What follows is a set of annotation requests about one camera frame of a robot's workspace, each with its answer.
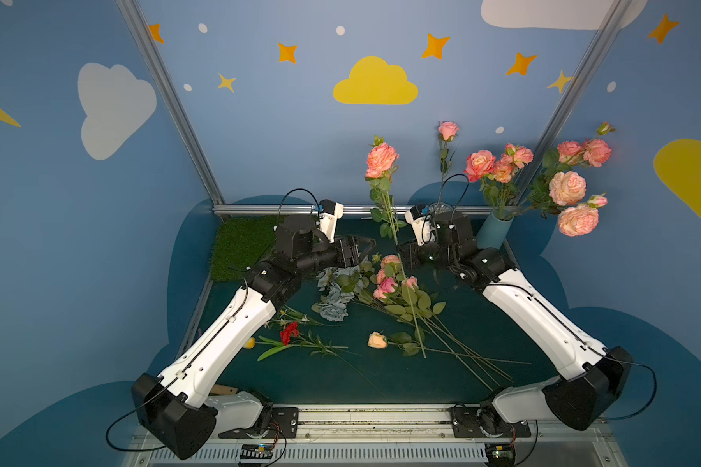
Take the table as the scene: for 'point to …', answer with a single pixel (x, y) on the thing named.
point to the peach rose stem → (377, 340)
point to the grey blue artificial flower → (333, 306)
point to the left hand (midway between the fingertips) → (367, 238)
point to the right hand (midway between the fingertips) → (403, 243)
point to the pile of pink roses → (385, 287)
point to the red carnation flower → (320, 348)
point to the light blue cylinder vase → (495, 229)
